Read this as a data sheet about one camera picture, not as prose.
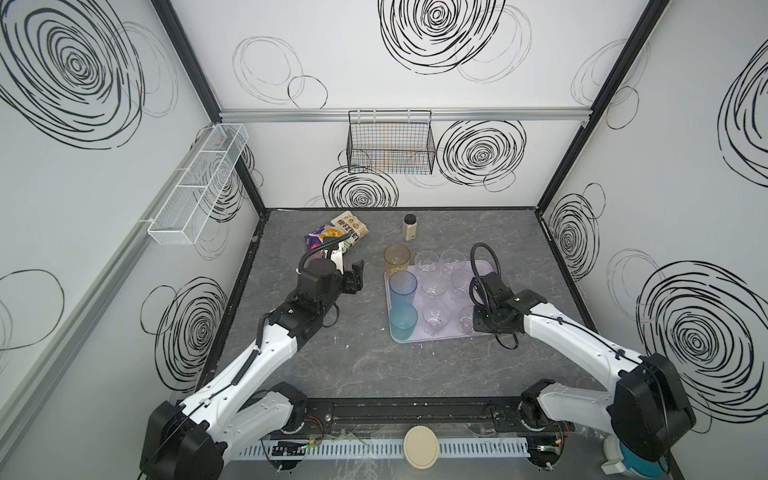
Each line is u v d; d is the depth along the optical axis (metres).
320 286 0.56
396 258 0.99
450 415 0.75
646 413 0.41
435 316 0.86
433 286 0.91
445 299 0.94
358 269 0.69
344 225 1.12
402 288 0.89
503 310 0.60
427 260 0.99
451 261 0.99
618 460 0.63
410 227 1.05
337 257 0.68
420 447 0.64
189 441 0.37
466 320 0.77
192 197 0.75
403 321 0.88
